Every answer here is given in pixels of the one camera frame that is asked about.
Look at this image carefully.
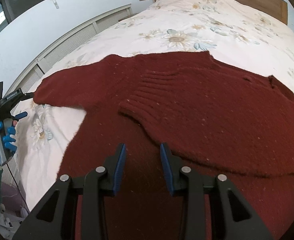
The dark red knit sweater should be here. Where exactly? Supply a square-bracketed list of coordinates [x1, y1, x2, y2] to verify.
[33, 52, 294, 239]

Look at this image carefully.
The white radiator cover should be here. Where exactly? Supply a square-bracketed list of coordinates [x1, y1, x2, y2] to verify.
[6, 4, 133, 94]

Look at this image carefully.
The floral pink duvet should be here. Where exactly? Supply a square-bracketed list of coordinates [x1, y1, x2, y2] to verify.
[15, 0, 294, 209]

